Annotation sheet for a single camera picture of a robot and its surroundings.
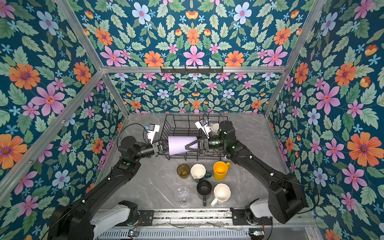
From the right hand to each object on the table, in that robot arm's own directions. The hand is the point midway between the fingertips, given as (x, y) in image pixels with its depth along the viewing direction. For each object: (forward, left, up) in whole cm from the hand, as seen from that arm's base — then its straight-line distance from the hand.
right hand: (188, 145), depth 66 cm
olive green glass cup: (0, +6, -28) cm, 29 cm away
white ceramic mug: (-12, -16, -28) cm, 34 cm away
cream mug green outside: (-1, -3, -27) cm, 28 cm away
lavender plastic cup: (-2, +5, +4) cm, 6 cm away
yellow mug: (+1, -16, -27) cm, 32 cm away
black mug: (-11, -7, -29) cm, 32 cm away
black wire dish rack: (+37, +8, -28) cm, 47 cm away
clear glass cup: (-13, +5, -29) cm, 33 cm away
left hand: (0, +6, +2) cm, 6 cm away
